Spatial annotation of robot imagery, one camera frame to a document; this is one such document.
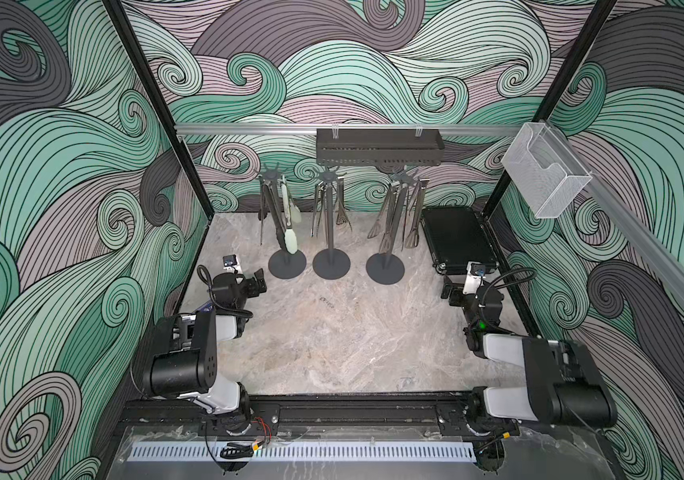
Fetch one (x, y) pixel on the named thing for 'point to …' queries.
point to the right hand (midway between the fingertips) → (460, 276)
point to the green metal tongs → (292, 214)
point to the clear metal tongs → (342, 217)
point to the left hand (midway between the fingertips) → (247, 269)
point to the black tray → (456, 239)
